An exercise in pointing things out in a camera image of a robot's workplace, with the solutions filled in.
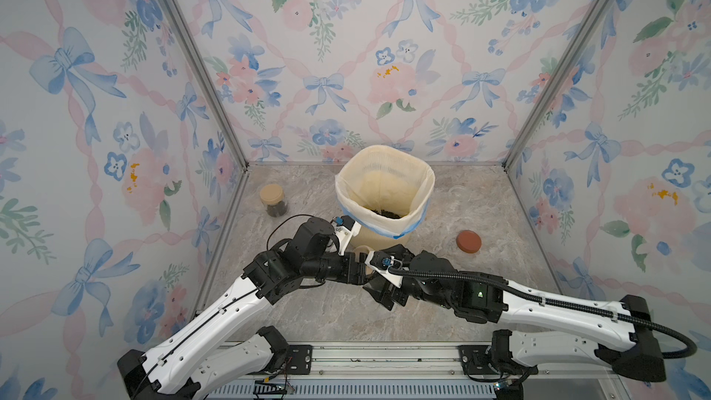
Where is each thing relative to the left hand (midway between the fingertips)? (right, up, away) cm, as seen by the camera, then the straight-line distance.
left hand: (374, 269), depth 64 cm
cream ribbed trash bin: (+3, +9, +6) cm, 12 cm away
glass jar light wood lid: (-33, +16, +30) cm, 48 cm away
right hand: (0, 0, +3) cm, 3 cm away
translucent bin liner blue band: (+5, +19, +30) cm, 36 cm away
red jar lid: (+34, +1, +32) cm, 47 cm away
